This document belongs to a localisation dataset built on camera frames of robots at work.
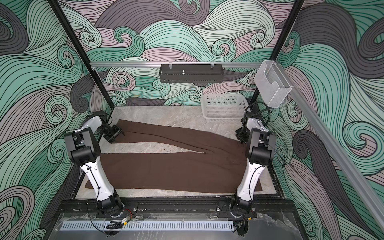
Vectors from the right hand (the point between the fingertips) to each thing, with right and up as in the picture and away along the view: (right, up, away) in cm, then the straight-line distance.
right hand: (240, 138), depth 100 cm
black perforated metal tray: (-32, +43, -4) cm, 54 cm away
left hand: (-81, +2, -2) cm, 81 cm away
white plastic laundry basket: (-7, +22, +19) cm, 30 cm away
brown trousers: (-17, -16, -11) cm, 26 cm away
